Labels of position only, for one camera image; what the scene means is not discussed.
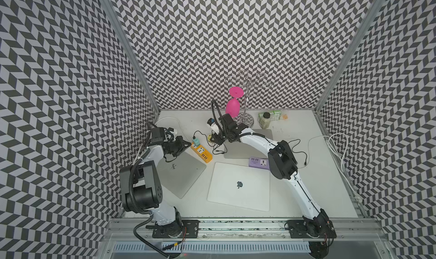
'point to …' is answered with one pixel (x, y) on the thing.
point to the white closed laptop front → (240, 185)
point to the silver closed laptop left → (179, 175)
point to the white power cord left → (169, 117)
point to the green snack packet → (275, 115)
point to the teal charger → (197, 142)
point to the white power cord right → (339, 157)
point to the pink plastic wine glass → (233, 105)
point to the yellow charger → (209, 137)
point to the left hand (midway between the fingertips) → (190, 143)
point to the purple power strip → (257, 162)
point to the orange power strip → (202, 153)
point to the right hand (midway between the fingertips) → (213, 138)
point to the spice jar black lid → (264, 121)
